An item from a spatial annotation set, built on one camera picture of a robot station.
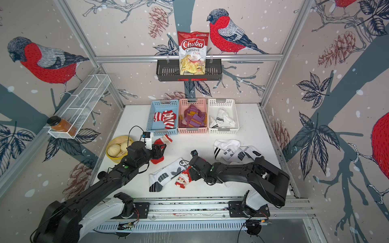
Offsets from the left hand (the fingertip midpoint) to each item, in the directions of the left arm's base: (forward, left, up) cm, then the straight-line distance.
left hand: (165, 142), depth 83 cm
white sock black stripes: (+22, -29, -12) cm, 38 cm away
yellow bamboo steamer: (0, +30, -8) cm, 32 cm away
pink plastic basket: (+42, -20, -11) cm, 47 cm away
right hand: (-10, -16, -14) cm, 24 cm away
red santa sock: (+28, +4, -13) cm, 31 cm away
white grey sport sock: (-1, -48, -13) cm, 50 cm away
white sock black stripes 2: (+3, -35, -13) cm, 38 cm away
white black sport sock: (-16, +3, -12) cm, 21 cm away
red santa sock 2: (-15, -11, -14) cm, 23 cm away
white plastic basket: (+21, -42, -13) cm, 49 cm away
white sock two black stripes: (+32, -37, -13) cm, 51 cm away
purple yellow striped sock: (+26, -16, -10) cm, 32 cm away
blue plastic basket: (+40, +13, -12) cm, 43 cm away
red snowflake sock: (+8, +5, -13) cm, 16 cm away
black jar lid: (-17, +31, -4) cm, 35 cm away
